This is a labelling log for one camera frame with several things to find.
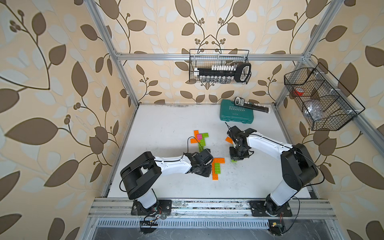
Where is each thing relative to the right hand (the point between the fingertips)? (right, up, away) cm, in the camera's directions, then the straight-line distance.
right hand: (234, 158), depth 88 cm
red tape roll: (+36, +40, -4) cm, 53 cm away
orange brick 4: (-25, +9, +11) cm, 29 cm away
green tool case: (+2, +29, +22) cm, 37 cm away
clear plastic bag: (+33, +28, -18) cm, 47 cm away
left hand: (-16, -6, -3) cm, 18 cm away
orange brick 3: (-24, +14, +16) cm, 32 cm away
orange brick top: (-13, -5, -2) cm, 14 cm away
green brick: (-1, -1, 0) cm, 2 cm away
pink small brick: (-21, +12, +11) cm, 26 cm away
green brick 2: (-17, +12, +14) cm, 25 cm away
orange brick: (-10, -1, +1) cm, 10 cm away
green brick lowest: (-20, +5, +8) cm, 22 cm away
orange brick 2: (-12, -9, -4) cm, 16 cm away
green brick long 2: (-19, +8, +10) cm, 23 cm away
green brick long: (-11, -5, -2) cm, 12 cm away
